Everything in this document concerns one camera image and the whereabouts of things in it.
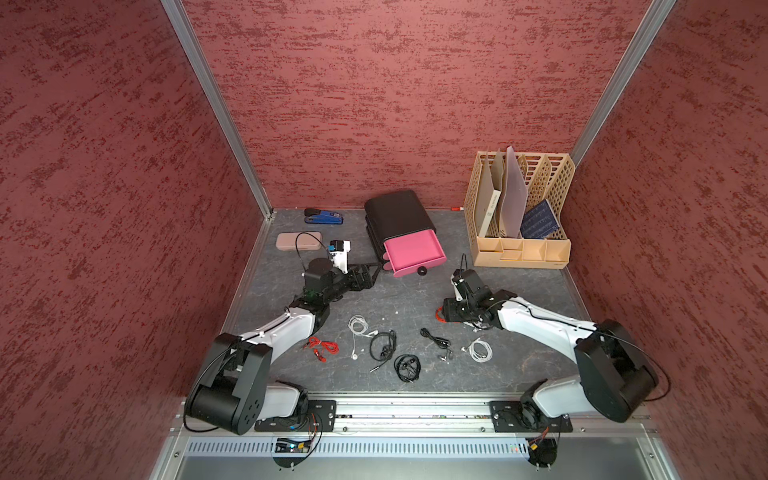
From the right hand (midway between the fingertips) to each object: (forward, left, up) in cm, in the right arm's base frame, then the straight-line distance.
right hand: (450, 314), depth 89 cm
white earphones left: (-2, +29, -2) cm, 29 cm away
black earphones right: (-8, +3, -2) cm, 9 cm away
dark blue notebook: (+31, -35, +8) cm, 47 cm away
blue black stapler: (+43, +48, +2) cm, 64 cm away
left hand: (+9, +24, +12) cm, 28 cm away
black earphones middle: (-9, +21, -2) cm, 23 cm away
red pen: (+49, -12, -3) cm, 50 cm away
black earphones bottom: (-15, +14, -2) cm, 20 cm away
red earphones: (-8, +39, -1) cm, 40 cm away
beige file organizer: (+43, -38, +18) cm, 60 cm away
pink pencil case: (+31, +58, 0) cm, 66 cm away
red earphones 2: (+1, +4, -2) cm, 5 cm away
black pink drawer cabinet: (+20, +14, +15) cm, 29 cm away
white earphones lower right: (-10, -7, -3) cm, 13 cm away
